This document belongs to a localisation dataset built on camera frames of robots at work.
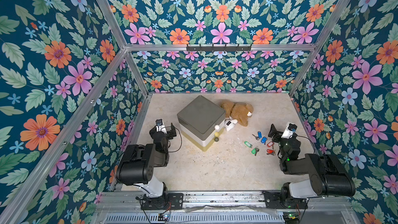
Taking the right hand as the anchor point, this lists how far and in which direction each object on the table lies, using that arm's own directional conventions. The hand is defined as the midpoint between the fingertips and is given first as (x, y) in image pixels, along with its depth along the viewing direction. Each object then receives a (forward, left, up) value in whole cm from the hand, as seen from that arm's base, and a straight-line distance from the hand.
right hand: (281, 125), depth 87 cm
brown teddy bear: (+10, +22, 0) cm, 25 cm away
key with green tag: (-10, +14, -12) cm, 21 cm away
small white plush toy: (+6, +29, -8) cm, 31 cm away
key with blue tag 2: (-3, +8, -13) cm, 15 cm away
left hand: (+1, +69, -1) cm, 69 cm away
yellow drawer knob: (-7, +37, 0) cm, 38 cm away
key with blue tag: (0, +10, -12) cm, 15 cm away
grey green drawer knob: (-6, +37, -7) cm, 38 cm away
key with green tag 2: (-6, +18, -12) cm, 22 cm away
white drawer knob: (-6, +37, +6) cm, 38 cm away
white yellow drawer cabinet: (-12, +44, -3) cm, 46 cm away
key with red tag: (-6, +4, -12) cm, 14 cm away
